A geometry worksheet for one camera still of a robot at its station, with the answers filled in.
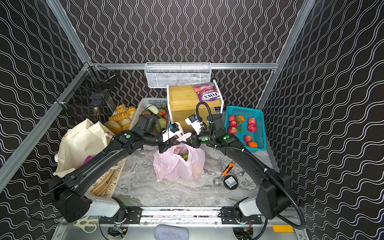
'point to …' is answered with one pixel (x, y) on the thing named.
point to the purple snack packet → (88, 158)
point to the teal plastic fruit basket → (237, 119)
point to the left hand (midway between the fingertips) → (181, 141)
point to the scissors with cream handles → (88, 223)
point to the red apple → (252, 127)
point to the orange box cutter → (219, 180)
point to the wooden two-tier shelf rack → (183, 101)
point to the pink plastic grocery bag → (180, 161)
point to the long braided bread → (119, 116)
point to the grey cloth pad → (167, 232)
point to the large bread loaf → (114, 126)
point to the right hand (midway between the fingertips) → (181, 140)
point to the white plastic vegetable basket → (158, 102)
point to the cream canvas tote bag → (80, 142)
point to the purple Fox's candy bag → (206, 92)
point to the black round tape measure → (230, 182)
